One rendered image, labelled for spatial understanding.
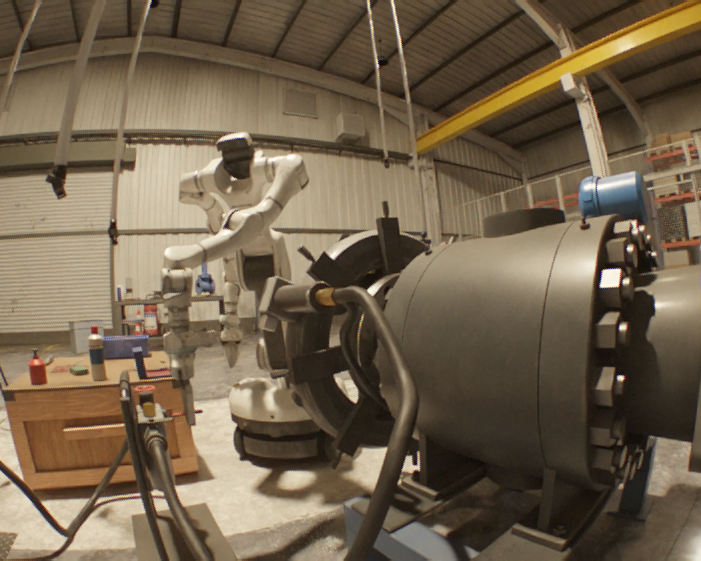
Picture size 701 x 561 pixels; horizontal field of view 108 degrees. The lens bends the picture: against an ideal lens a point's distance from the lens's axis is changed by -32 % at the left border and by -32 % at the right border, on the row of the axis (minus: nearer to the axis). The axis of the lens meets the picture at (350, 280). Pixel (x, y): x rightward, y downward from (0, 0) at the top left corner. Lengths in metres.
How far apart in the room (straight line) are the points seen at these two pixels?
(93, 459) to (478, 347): 1.50
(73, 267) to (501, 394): 9.46
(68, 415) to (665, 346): 1.79
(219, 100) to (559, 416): 10.76
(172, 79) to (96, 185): 3.63
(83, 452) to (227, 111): 9.92
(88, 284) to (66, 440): 8.02
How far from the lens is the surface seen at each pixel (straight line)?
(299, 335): 1.05
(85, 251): 9.66
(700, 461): 0.72
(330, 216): 10.59
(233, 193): 1.42
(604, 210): 1.03
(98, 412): 1.62
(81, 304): 9.58
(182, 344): 0.95
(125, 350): 2.29
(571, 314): 0.60
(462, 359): 0.70
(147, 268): 9.40
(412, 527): 0.87
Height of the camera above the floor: 0.77
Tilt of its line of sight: 2 degrees up
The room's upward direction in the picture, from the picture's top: 4 degrees counter-clockwise
